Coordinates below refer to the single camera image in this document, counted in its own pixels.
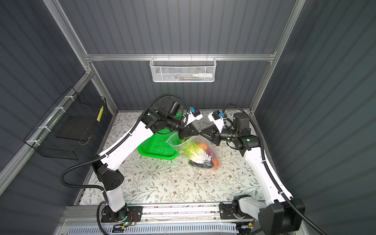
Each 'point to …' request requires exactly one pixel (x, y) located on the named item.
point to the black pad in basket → (76, 127)
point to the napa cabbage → (193, 151)
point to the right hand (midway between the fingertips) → (203, 133)
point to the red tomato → (217, 163)
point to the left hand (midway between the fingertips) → (197, 131)
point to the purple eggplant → (211, 153)
